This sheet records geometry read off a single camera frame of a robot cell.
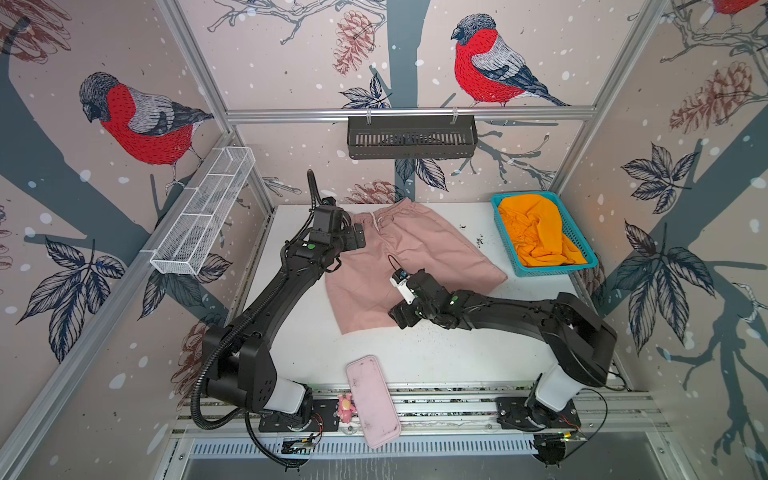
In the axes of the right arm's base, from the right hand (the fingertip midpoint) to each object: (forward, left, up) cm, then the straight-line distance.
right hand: (397, 308), depth 87 cm
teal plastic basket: (+32, -60, +1) cm, 68 cm away
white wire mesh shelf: (0, +51, +28) cm, 58 cm away
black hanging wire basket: (+54, -4, +24) cm, 60 cm away
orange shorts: (+33, -48, +2) cm, 58 cm away
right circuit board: (-29, -42, -7) cm, 52 cm away
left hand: (+14, +14, +19) cm, 28 cm away
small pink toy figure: (-26, +12, -3) cm, 28 cm away
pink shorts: (+10, +11, -4) cm, 16 cm away
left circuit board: (-34, +22, -6) cm, 41 cm away
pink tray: (-24, +5, -4) cm, 25 cm away
